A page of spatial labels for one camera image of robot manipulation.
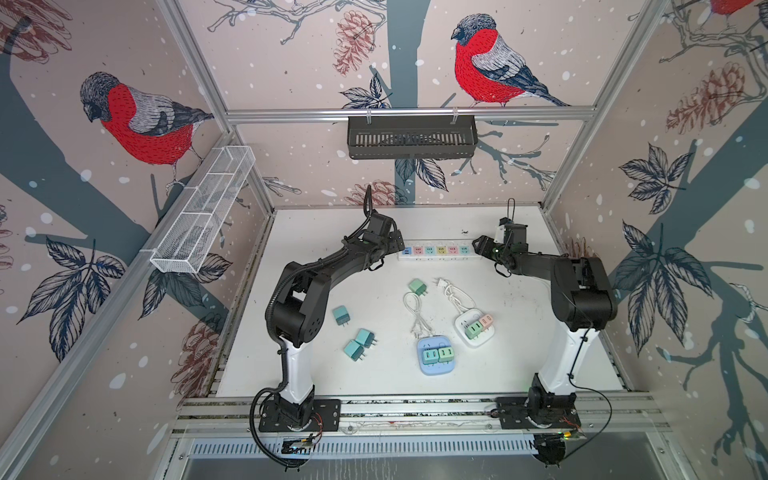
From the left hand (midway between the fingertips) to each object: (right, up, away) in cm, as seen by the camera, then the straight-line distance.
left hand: (392, 239), depth 97 cm
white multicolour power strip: (+17, -4, +7) cm, 18 cm away
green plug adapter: (+8, -15, -2) cm, 17 cm away
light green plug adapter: (+23, -25, -16) cm, 37 cm away
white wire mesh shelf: (-51, 0, -26) cm, 57 cm away
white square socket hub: (+22, -24, -9) cm, 34 cm away
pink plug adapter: (+27, -23, -15) cm, 38 cm away
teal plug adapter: (-8, -28, -12) cm, 32 cm away
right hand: (+31, -2, +7) cm, 32 cm away
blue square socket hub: (+11, -30, -21) cm, 38 cm away
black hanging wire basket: (+7, +37, +7) cm, 38 cm away
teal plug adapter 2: (-11, -31, -15) cm, 36 cm away
